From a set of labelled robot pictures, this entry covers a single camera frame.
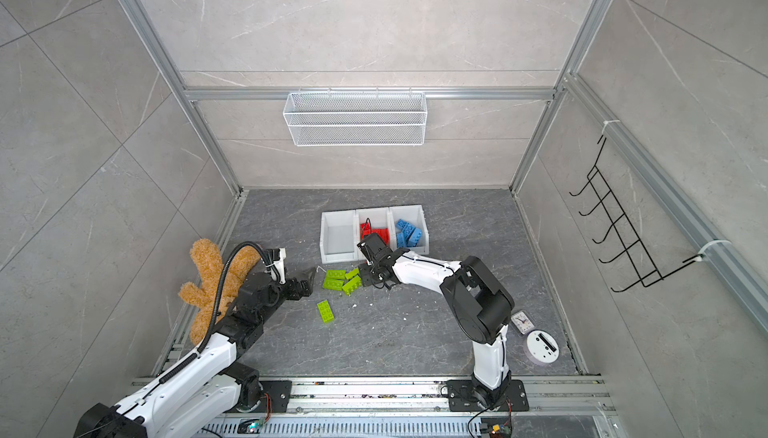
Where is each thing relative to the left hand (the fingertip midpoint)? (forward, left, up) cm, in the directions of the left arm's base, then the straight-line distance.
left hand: (300, 262), depth 83 cm
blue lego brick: (+13, -30, -10) cm, 35 cm away
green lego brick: (+3, -8, -13) cm, 15 cm away
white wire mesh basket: (+46, -16, +16) cm, 52 cm away
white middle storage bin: (+23, -23, -10) cm, 34 cm away
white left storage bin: (+17, -8, -13) cm, 23 cm away
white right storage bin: (+13, -36, -11) cm, 40 cm away
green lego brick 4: (-2, -14, -11) cm, 18 cm away
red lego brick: (+18, -18, -10) cm, 28 cm away
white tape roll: (-23, -66, -10) cm, 71 cm away
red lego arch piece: (+21, -18, -10) cm, 29 cm away
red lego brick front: (+16, -25, -9) cm, 30 cm away
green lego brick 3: (+2, -14, -11) cm, 18 cm away
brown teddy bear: (+2, +27, -3) cm, 28 cm away
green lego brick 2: (-1, -8, -13) cm, 15 cm away
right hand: (+2, -19, -11) cm, 22 cm away
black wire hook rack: (-11, -79, +19) cm, 82 cm away
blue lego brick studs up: (+18, -32, -8) cm, 38 cm away
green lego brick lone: (-10, -6, -11) cm, 17 cm away
